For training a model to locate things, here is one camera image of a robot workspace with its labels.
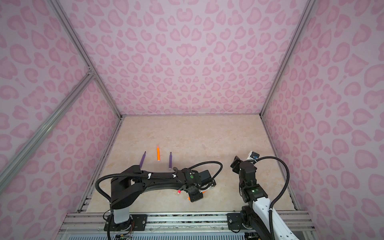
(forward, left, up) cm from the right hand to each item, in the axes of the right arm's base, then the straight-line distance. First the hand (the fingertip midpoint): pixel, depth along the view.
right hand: (240, 158), depth 83 cm
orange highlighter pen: (+8, +50, -10) cm, 52 cm away
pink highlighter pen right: (-15, +34, -11) cm, 39 cm away
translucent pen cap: (+14, +52, -12) cm, 55 cm away
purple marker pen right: (+3, +41, -11) cm, 43 cm away
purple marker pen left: (+4, +60, -10) cm, 61 cm away
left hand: (-16, +23, -11) cm, 30 cm away
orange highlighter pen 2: (-18, +21, -2) cm, 28 cm away
